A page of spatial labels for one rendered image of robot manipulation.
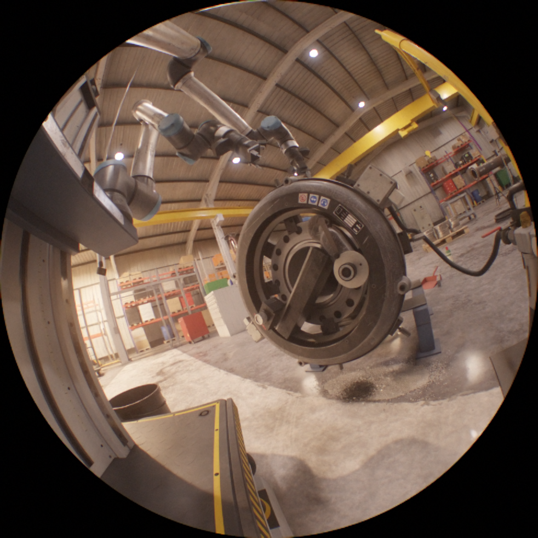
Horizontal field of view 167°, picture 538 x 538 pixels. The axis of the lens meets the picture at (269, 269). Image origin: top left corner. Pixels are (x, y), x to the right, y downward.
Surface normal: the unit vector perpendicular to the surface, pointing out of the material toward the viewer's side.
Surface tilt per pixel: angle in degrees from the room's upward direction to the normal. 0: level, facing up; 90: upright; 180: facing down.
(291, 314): 90
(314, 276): 90
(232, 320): 90
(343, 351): 90
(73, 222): 180
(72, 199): 180
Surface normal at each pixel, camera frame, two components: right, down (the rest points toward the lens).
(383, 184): -0.66, 0.17
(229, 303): 0.57, -0.34
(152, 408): 0.92, -0.35
